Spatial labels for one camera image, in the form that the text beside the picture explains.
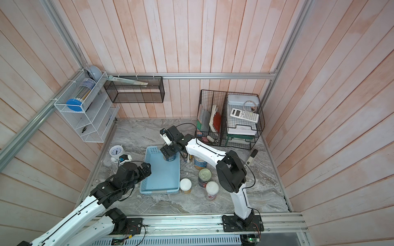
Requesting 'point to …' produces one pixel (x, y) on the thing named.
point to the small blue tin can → (199, 163)
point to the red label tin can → (204, 176)
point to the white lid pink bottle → (212, 190)
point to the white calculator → (244, 115)
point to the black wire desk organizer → (229, 119)
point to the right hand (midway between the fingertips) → (168, 147)
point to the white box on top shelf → (245, 100)
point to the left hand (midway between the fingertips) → (144, 170)
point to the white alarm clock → (115, 151)
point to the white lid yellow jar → (185, 185)
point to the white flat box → (241, 129)
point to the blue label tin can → (171, 158)
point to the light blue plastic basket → (165, 176)
